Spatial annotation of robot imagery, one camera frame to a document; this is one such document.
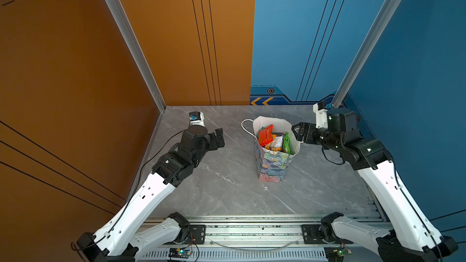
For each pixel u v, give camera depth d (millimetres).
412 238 359
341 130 481
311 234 724
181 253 706
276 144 784
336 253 706
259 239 727
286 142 779
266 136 791
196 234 732
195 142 490
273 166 755
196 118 580
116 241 375
